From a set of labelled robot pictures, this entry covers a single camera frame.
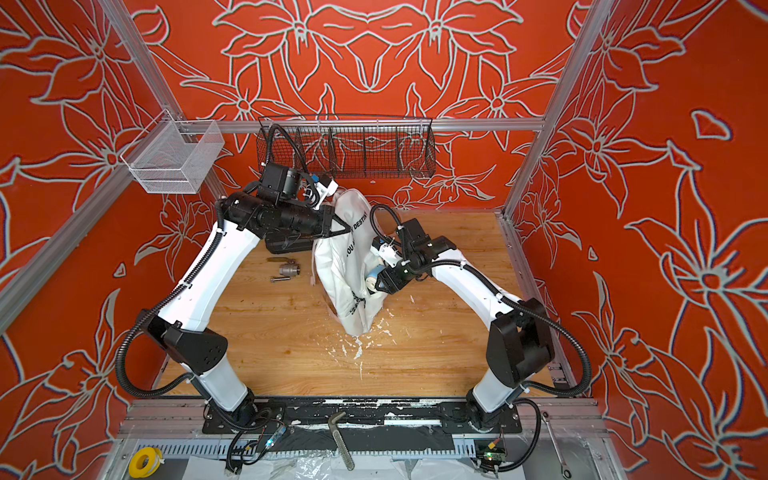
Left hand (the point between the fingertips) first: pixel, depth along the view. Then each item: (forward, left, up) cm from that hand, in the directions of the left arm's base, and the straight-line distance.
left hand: (349, 225), depth 69 cm
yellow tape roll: (-46, +45, -35) cm, 73 cm away
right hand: (-1, -9, -19) cm, 21 cm away
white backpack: (-8, +1, -4) cm, 9 cm away
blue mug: (-3, -5, -17) cm, 18 cm away
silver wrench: (-41, -52, -34) cm, 75 cm away
